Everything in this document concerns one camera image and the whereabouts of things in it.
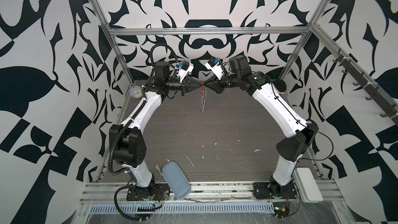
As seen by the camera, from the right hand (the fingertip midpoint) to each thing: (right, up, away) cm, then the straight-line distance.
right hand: (206, 80), depth 72 cm
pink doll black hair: (+53, 0, +37) cm, 64 cm away
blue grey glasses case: (-14, -47, +4) cm, 49 cm away
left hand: (-1, 0, +1) cm, 1 cm away
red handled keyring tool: (-2, -9, +1) cm, 10 cm away
